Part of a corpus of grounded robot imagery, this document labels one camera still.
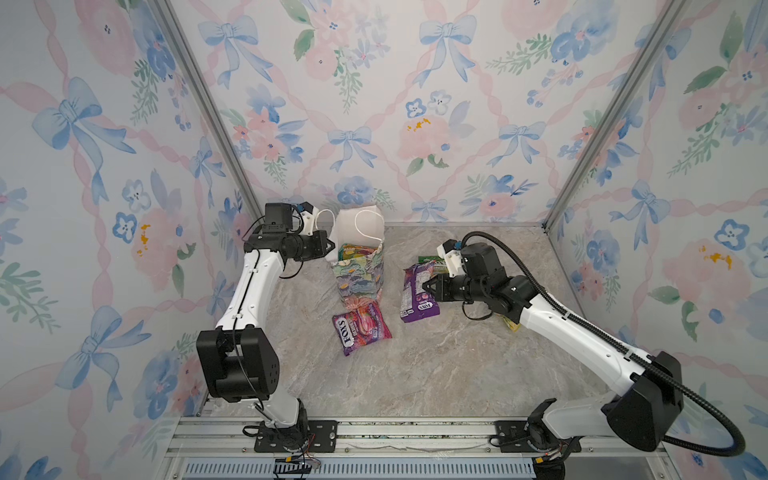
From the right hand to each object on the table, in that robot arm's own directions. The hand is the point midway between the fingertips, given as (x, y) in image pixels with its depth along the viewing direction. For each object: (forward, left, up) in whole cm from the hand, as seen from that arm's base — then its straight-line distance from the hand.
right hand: (423, 284), depth 77 cm
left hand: (+12, +24, +3) cm, 27 cm away
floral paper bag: (+24, +20, -10) cm, 32 cm away
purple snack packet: (-3, +1, -4) cm, 5 cm away
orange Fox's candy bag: (+19, +22, -10) cm, 31 cm away
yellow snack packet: (-17, -15, +12) cm, 26 cm away
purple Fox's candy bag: (-2, +17, -19) cm, 25 cm away
